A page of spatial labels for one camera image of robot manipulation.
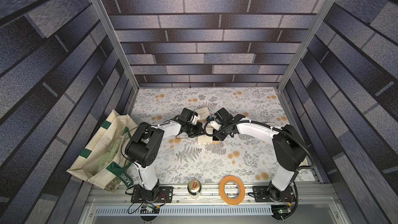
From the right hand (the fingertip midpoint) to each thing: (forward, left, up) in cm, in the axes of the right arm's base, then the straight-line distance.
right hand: (217, 132), depth 92 cm
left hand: (-1, +6, +1) cm, 6 cm away
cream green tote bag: (-20, +60, +5) cm, 63 cm away
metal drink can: (-32, +12, +7) cm, 35 cm away
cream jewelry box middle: (+14, +9, 0) cm, 17 cm away
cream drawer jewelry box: (-4, +7, -1) cm, 8 cm away
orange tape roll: (-35, -7, -3) cm, 36 cm away
